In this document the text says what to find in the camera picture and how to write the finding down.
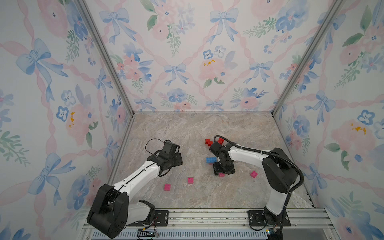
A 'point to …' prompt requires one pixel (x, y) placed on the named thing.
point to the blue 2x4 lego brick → (211, 160)
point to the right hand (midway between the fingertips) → (221, 173)
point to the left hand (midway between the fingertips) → (179, 158)
